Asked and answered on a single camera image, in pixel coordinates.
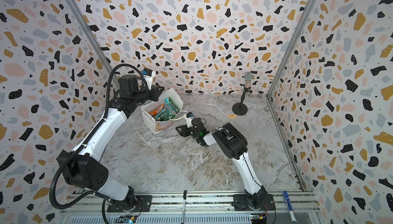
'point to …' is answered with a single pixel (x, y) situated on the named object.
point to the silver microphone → (248, 77)
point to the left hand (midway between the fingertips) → (163, 84)
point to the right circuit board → (258, 218)
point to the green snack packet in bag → (169, 111)
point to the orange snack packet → (154, 113)
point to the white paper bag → (156, 127)
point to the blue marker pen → (289, 206)
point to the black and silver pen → (184, 198)
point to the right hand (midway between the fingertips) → (176, 125)
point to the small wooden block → (232, 116)
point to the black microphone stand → (240, 108)
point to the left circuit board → (127, 219)
